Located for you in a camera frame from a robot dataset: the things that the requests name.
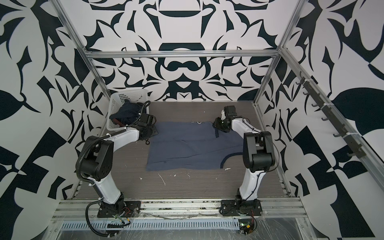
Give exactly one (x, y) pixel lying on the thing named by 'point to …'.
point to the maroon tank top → (117, 122)
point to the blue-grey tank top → (189, 145)
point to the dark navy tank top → (128, 113)
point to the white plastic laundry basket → (116, 99)
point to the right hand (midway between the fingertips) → (217, 123)
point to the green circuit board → (246, 226)
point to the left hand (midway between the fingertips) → (154, 127)
